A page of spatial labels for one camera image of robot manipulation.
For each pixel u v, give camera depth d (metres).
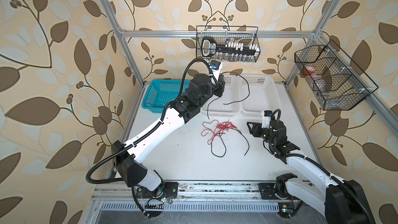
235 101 0.76
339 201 0.40
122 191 0.76
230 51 0.83
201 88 0.48
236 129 0.96
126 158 0.39
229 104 0.77
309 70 0.81
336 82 0.73
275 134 0.64
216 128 0.91
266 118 0.76
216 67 0.55
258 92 1.15
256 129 0.75
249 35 0.91
